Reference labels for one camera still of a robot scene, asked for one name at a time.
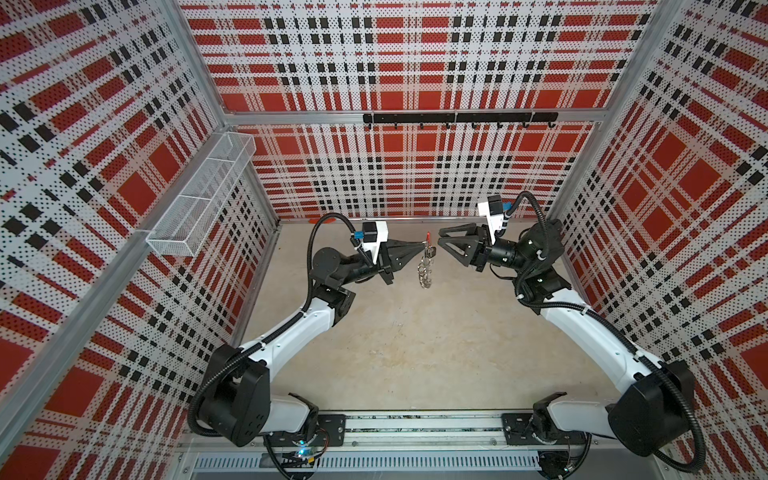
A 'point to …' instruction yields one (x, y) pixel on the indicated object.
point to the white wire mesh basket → (183, 227)
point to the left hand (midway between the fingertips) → (423, 248)
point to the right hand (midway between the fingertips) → (441, 240)
